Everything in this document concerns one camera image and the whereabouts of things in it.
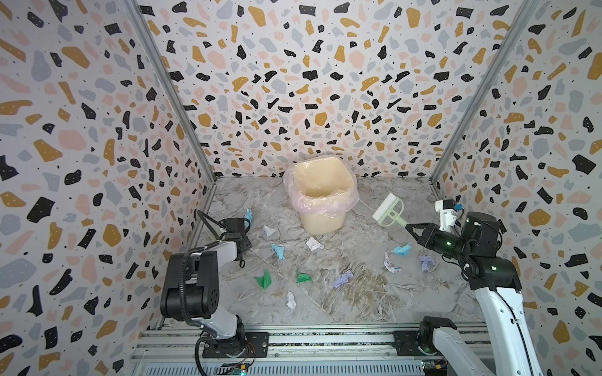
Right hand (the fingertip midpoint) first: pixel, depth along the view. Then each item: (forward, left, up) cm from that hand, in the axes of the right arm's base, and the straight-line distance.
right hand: (406, 223), depth 68 cm
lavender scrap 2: (+1, -18, -30) cm, 35 cm away
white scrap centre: (+9, +28, -28) cm, 41 cm away
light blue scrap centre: (+6, +41, -29) cm, 51 cm away
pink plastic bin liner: (+11, +22, -6) cm, 26 cm away
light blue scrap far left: (+23, +57, -29) cm, 68 cm away
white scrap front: (-15, +34, -28) cm, 47 cm away
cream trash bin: (+29, +27, -10) cm, 41 cm away
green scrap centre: (-5, +31, -29) cm, 43 cm away
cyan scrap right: (+6, -9, -30) cm, 31 cm away
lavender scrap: (-5, +16, -30) cm, 34 cm away
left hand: (+9, +58, -27) cm, 64 cm away
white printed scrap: (+1, -3, -31) cm, 31 cm away
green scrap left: (-7, +45, -28) cm, 53 cm away
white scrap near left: (+15, +47, -29) cm, 57 cm away
